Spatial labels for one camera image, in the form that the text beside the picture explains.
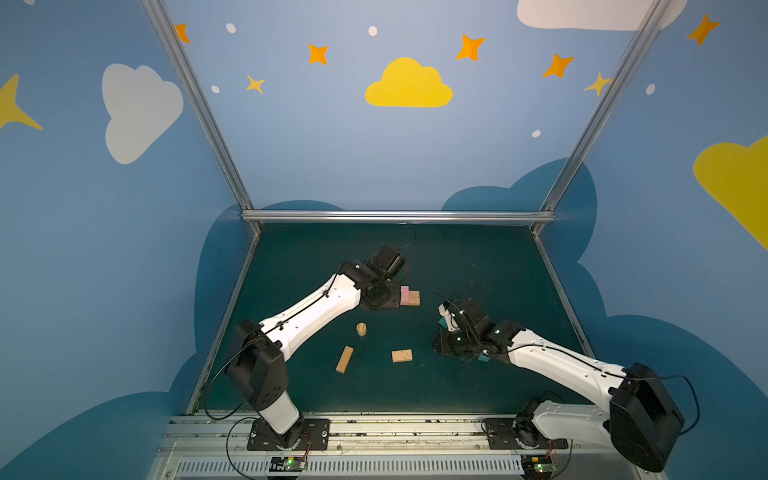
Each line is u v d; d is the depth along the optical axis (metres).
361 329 0.91
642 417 0.41
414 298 0.98
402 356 0.87
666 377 0.43
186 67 0.77
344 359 0.86
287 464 0.70
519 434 0.66
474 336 0.64
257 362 0.42
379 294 0.59
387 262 0.63
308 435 0.74
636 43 0.75
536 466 0.71
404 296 0.96
